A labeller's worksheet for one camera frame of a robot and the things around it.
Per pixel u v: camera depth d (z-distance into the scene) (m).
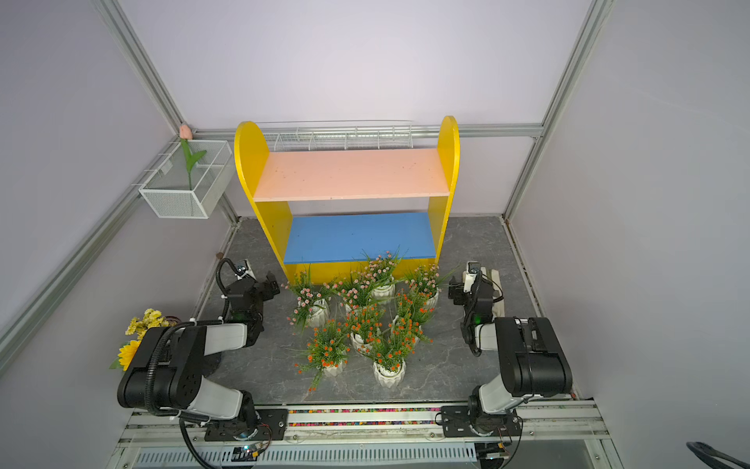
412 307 0.81
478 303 0.71
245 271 0.79
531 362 0.44
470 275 0.81
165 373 0.45
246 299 0.70
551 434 0.73
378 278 0.84
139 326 0.66
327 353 0.70
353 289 0.82
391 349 0.72
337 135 0.94
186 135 0.89
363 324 0.77
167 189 0.78
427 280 0.85
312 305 0.86
